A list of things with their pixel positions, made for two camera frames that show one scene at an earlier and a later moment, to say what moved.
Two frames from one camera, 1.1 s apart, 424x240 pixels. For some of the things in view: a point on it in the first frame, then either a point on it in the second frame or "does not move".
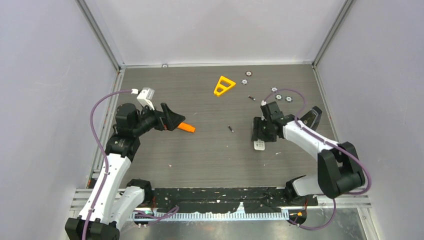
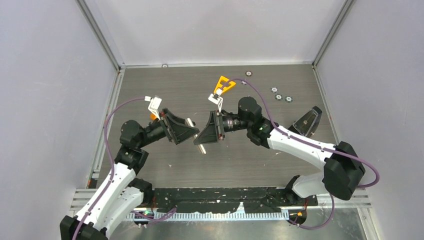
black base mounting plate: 223,200 does not move
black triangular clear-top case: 312,118 does not move
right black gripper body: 261,130 to 217,126
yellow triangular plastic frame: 222,78 does not move
